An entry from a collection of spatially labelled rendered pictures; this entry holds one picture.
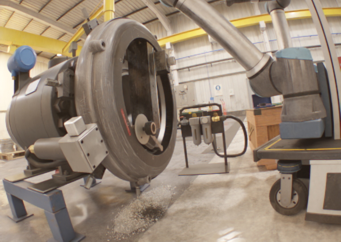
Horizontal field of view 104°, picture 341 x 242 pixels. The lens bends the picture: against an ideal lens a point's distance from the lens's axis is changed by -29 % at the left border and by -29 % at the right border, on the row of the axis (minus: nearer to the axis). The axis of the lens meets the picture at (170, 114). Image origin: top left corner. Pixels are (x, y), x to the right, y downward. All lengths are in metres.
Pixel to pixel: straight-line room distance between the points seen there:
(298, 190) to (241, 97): 10.77
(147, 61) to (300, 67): 0.61
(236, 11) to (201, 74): 4.87
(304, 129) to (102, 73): 0.67
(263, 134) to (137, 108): 0.96
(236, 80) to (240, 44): 10.75
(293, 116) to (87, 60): 0.70
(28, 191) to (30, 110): 0.40
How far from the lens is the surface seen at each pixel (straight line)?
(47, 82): 0.57
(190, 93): 7.45
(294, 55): 0.72
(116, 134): 0.57
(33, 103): 1.01
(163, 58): 0.87
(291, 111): 0.70
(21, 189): 1.04
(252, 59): 0.82
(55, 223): 0.86
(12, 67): 1.33
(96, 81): 0.56
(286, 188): 0.83
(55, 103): 0.87
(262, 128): 1.43
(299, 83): 0.71
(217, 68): 11.85
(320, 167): 0.70
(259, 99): 1.63
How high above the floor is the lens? 0.49
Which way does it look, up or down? 1 degrees up
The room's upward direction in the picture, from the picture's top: 7 degrees counter-clockwise
